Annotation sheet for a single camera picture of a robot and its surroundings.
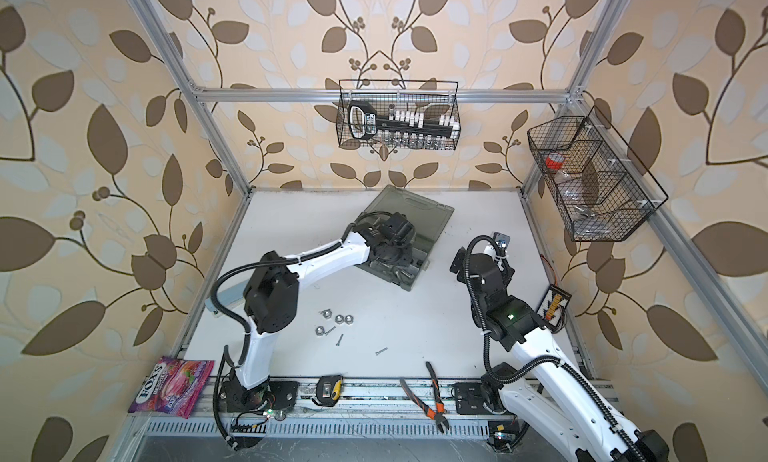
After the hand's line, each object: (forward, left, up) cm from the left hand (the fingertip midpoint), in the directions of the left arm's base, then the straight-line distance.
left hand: (410, 254), depth 90 cm
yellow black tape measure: (-36, +20, -8) cm, 42 cm away
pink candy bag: (-36, +59, -8) cm, 70 cm away
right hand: (-9, -17, +12) cm, 22 cm away
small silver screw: (-26, +9, -11) cm, 30 cm away
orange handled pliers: (-40, -7, -9) cm, 42 cm away
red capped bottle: (+22, -43, +19) cm, 52 cm away
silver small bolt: (-23, +20, -11) cm, 33 cm away
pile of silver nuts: (-17, +21, -10) cm, 29 cm away
